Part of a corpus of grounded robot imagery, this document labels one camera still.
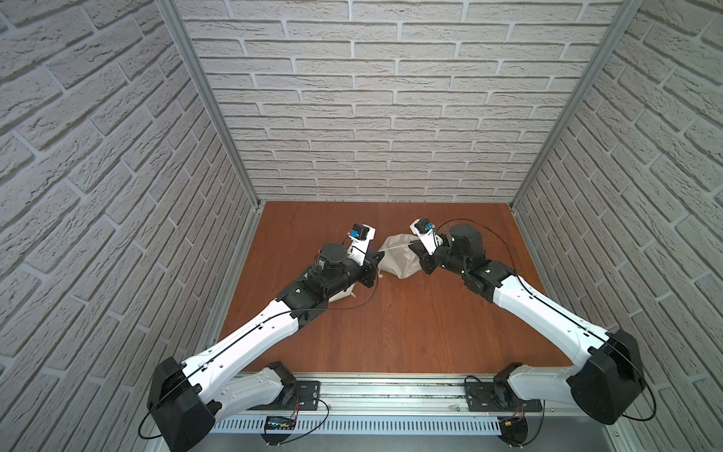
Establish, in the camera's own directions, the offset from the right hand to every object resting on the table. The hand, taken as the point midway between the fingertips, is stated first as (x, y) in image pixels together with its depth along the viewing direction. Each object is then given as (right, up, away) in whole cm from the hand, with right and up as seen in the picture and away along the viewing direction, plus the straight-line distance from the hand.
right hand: (409, 245), depth 78 cm
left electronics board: (-35, -48, -7) cm, 60 cm away
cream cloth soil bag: (-20, -17, +11) cm, 28 cm away
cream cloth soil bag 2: (-2, -6, +12) cm, 13 cm away
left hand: (-9, +1, -7) cm, 11 cm away
